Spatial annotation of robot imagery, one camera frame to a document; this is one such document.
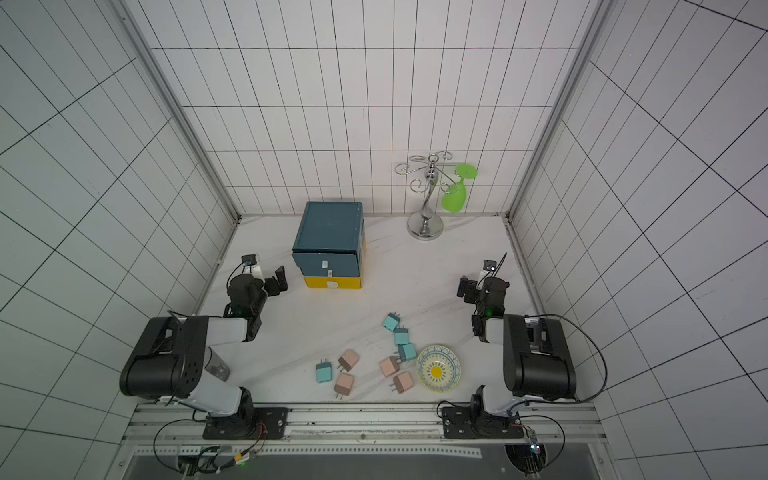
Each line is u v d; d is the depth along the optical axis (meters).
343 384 0.78
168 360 0.45
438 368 0.81
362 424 0.74
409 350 0.84
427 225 1.16
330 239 0.86
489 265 0.81
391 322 0.90
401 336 0.87
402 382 0.78
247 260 0.80
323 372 0.80
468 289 0.84
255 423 0.71
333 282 0.94
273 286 0.84
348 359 0.82
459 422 0.73
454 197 1.01
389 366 0.81
